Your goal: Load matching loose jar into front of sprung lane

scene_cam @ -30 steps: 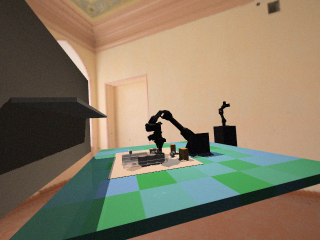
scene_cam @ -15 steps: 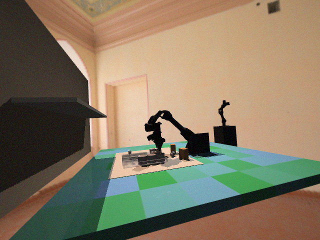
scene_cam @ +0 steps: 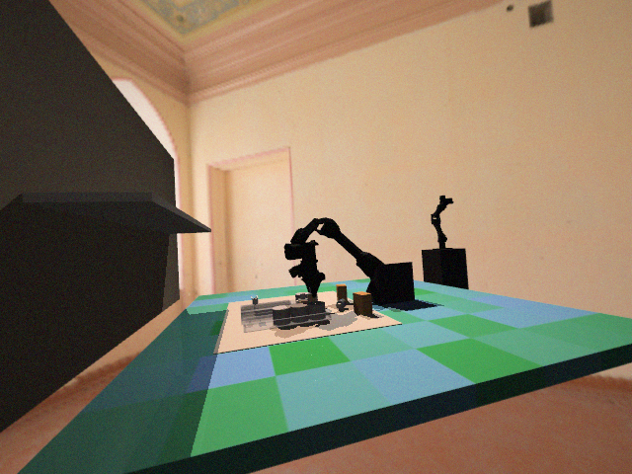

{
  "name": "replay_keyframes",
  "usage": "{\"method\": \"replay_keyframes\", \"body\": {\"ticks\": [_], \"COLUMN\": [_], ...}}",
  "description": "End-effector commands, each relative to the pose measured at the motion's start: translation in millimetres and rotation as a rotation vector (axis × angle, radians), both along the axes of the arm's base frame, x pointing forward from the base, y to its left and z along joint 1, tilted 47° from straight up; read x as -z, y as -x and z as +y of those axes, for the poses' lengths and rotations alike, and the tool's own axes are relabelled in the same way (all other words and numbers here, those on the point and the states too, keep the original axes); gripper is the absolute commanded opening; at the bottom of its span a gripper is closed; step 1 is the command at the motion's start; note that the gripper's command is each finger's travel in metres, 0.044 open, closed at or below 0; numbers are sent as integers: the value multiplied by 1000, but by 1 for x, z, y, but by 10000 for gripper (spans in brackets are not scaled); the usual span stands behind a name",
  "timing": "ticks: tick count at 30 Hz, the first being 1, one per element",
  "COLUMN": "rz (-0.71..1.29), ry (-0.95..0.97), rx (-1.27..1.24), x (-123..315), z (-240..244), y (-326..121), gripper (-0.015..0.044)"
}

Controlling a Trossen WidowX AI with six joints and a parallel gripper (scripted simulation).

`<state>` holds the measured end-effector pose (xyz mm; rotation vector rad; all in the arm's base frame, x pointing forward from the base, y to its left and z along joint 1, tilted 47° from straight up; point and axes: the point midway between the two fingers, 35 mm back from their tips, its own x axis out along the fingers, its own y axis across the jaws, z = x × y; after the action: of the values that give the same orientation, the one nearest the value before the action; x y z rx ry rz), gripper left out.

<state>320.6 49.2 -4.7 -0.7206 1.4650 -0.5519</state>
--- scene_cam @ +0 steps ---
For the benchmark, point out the orange-brown block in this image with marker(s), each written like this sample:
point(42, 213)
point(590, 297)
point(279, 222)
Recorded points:
point(342, 292)

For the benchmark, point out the orange cube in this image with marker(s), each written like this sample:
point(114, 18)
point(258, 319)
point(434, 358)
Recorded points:
point(362, 303)

